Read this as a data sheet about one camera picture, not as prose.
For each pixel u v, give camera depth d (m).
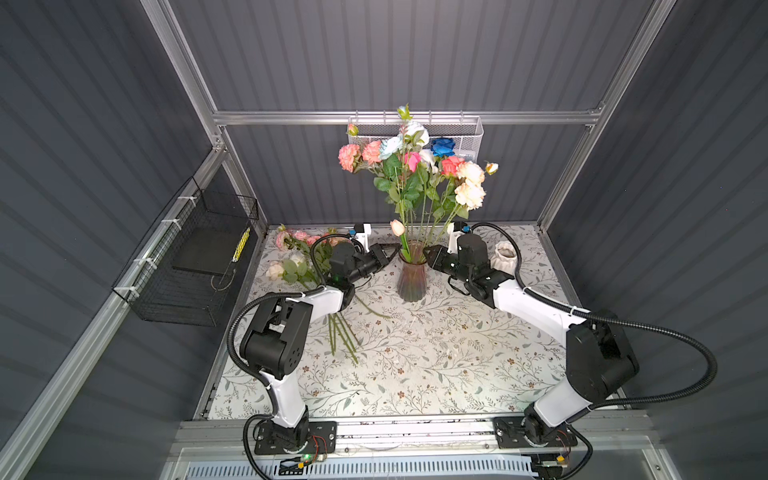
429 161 0.79
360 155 0.83
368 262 0.79
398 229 0.80
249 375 0.50
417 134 0.72
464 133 0.91
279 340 0.50
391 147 0.71
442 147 0.77
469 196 0.75
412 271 0.89
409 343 0.90
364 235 0.83
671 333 0.41
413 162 0.75
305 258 1.09
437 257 0.75
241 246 0.78
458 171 0.75
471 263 0.67
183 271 0.72
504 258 0.81
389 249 0.84
